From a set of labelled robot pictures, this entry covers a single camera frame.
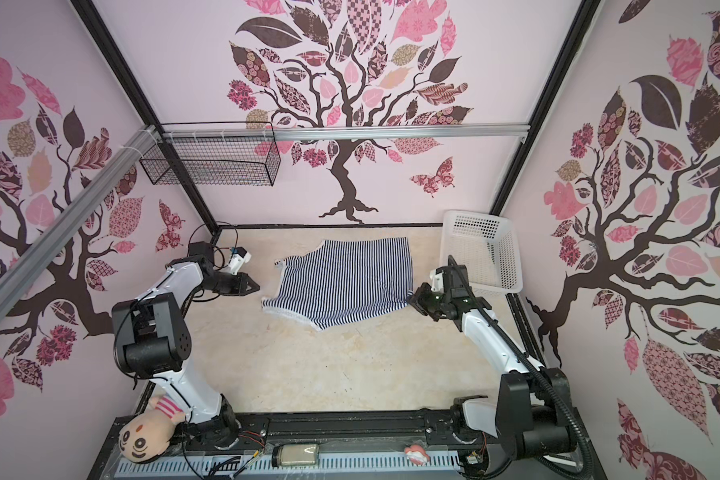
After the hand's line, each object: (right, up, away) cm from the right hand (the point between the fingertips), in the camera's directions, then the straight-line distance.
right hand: (407, 296), depth 85 cm
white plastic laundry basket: (+36, +16, +29) cm, 49 cm away
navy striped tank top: (-20, +3, +18) cm, 28 cm away
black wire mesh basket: (-53, +45, +10) cm, 70 cm away
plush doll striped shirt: (-63, -30, -17) cm, 72 cm away
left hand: (-47, +1, +7) cm, 48 cm away
